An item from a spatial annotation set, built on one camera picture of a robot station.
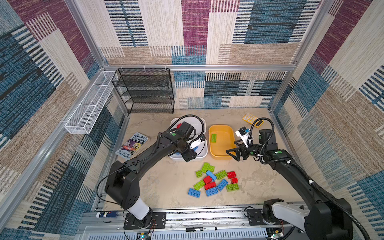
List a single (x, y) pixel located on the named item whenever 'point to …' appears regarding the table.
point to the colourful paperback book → (129, 147)
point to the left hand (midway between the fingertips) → (191, 149)
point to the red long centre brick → (209, 185)
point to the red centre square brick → (207, 179)
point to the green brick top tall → (205, 167)
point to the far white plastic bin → (197, 124)
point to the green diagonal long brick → (199, 185)
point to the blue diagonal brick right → (222, 185)
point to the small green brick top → (211, 168)
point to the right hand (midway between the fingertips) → (232, 148)
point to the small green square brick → (199, 174)
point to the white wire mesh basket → (80, 122)
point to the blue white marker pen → (107, 214)
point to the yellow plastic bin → (222, 138)
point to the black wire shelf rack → (145, 90)
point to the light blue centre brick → (213, 176)
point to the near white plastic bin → (198, 148)
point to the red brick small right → (234, 180)
